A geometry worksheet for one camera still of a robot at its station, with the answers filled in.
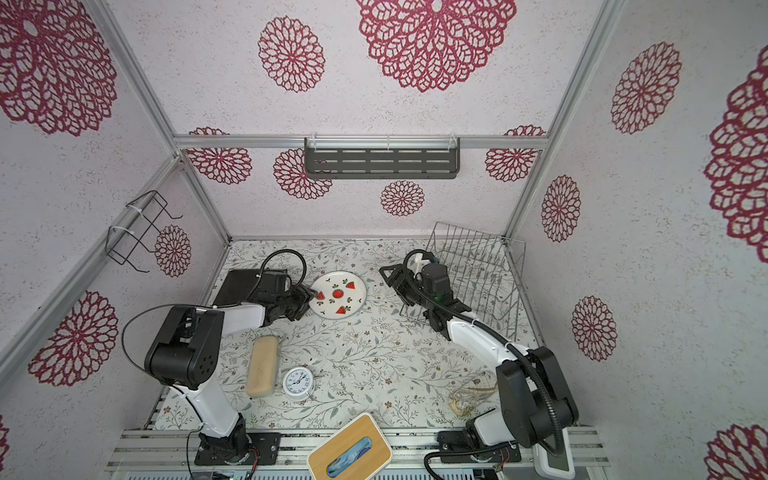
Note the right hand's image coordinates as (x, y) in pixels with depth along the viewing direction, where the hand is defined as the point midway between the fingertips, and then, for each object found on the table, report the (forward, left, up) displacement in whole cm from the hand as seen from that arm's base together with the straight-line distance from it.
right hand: (384, 270), depth 82 cm
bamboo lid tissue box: (-40, +6, -19) cm, 45 cm away
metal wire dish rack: (+19, -36, -22) cm, 46 cm away
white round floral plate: (+6, +16, -21) cm, 27 cm away
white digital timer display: (-41, -37, -19) cm, 59 cm away
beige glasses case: (-21, +34, -18) cm, 44 cm away
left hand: (+2, +24, -19) cm, 30 cm away
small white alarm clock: (-25, +23, -19) cm, 39 cm away
